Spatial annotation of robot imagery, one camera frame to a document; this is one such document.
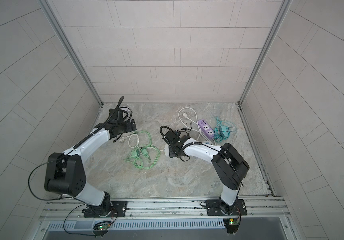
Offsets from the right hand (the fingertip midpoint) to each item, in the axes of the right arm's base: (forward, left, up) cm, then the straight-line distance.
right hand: (175, 153), depth 89 cm
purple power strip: (+16, -22, +1) cm, 27 cm away
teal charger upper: (+15, -33, 0) cm, 36 cm away
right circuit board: (-36, -25, -3) cm, 44 cm away
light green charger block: (+1, +17, +2) cm, 17 cm away
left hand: (+16, +25, +11) cm, 32 cm away
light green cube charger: (+1, +24, +2) cm, 24 cm away
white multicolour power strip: (+2, +5, +1) cm, 5 cm away
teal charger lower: (+10, -33, 0) cm, 34 cm away
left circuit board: (-33, +33, +2) cm, 47 cm away
